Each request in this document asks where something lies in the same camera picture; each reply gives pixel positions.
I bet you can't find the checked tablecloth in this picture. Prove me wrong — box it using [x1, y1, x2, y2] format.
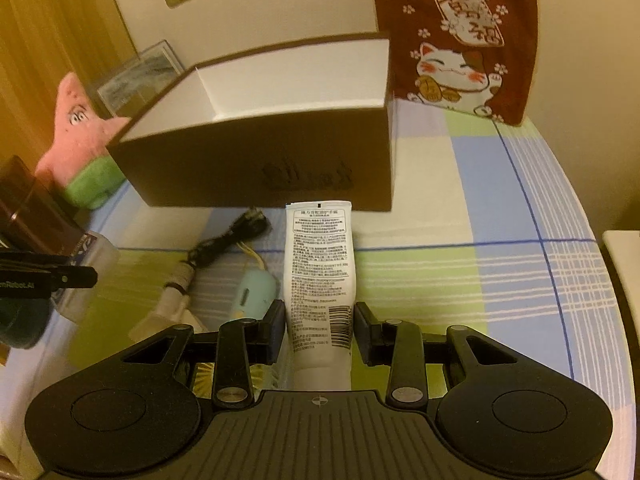
[0, 100, 626, 461]

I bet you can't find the wooden panel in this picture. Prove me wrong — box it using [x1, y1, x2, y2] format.
[0, 0, 138, 171]

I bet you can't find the red cat print cushion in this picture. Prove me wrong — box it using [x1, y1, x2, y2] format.
[371, 0, 540, 126]

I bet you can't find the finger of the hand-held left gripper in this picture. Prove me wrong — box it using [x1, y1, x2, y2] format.
[0, 264, 99, 289]
[0, 247, 71, 267]

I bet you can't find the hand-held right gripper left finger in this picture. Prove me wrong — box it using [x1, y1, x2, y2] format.
[122, 300, 287, 409]

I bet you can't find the framed picture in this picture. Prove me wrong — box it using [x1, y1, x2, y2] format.
[96, 40, 186, 113]

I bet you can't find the blue clear plastic box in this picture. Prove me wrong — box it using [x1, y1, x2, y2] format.
[50, 230, 121, 323]

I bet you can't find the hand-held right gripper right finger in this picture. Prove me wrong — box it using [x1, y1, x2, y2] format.
[352, 301, 521, 403]

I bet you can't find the pink starfish plush toy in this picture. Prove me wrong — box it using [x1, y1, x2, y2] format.
[35, 71, 132, 210]

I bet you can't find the white cream tube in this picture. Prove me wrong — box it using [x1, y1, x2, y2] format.
[283, 201, 358, 391]

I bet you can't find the green handheld fan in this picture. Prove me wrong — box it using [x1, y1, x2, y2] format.
[192, 247, 281, 391]

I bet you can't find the brown cardboard box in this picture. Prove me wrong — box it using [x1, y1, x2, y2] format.
[107, 31, 398, 212]

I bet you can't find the brown thermos flask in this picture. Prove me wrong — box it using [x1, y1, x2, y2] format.
[0, 156, 88, 261]

